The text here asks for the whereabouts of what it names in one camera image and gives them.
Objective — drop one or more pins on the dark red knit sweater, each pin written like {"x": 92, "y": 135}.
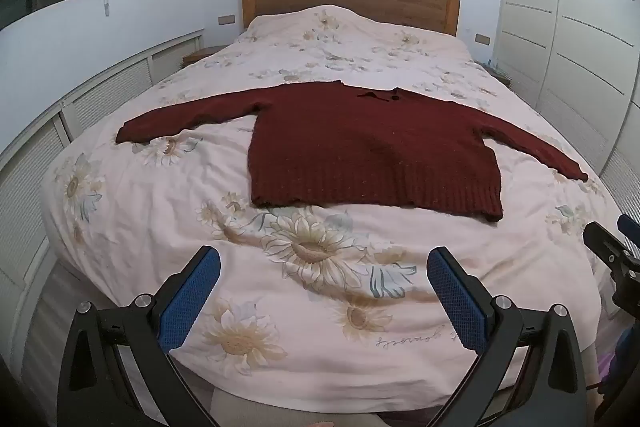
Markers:
{"x": 365, "y": 142}

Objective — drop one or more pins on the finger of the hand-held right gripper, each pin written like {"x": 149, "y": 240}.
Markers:
{"x": 629, "y": 223}
{"x": 607, "y": 247}

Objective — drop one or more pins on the floral pink bed blanket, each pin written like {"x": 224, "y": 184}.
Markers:
{"x": 200, "y": 197}

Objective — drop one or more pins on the white wardrobe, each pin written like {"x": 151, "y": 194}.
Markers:
{"x": 575, "y": 32}

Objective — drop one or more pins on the wooden nightstand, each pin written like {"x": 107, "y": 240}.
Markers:
{"x": 500, "y": 77}
{"x": 200, "y": 54}

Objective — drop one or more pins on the beige wall switch plate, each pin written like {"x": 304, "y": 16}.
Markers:
{"x": 226, "y": 20}
{"x": 482, "y": 39}

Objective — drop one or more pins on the purple cloth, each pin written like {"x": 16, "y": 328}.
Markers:
{"x": 625, "y": 357}

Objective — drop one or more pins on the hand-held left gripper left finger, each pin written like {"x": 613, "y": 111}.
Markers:
{"x": 192, "y": 297}

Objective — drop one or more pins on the white slatted radiator cover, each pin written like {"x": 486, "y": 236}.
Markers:
{"x": 100, "y": 92}

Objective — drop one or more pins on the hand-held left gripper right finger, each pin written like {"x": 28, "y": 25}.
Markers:
{"x": 457, "y": 302}

